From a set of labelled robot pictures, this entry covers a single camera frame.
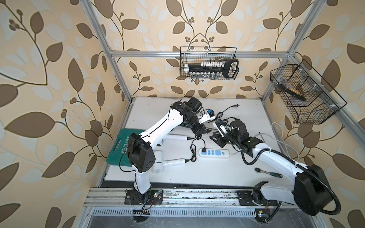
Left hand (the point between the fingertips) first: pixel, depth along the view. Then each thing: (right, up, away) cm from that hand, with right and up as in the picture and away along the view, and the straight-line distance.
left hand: (202, 128), depth 78 cm
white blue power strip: (+7, -17, +10) cm, 21 cm away
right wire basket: (+56, +16, -6) cm, 58 cm away
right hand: (+7, -4, +5) cm, 10 cm away
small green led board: (-24, -34, -5) cm, 42 cm away
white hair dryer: (+3, +8, -9) cm, 12 cm away
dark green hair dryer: (-4, +2, -8) cm, 9 cm away
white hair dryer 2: (-24, -21, +4) cm, 32 cm away
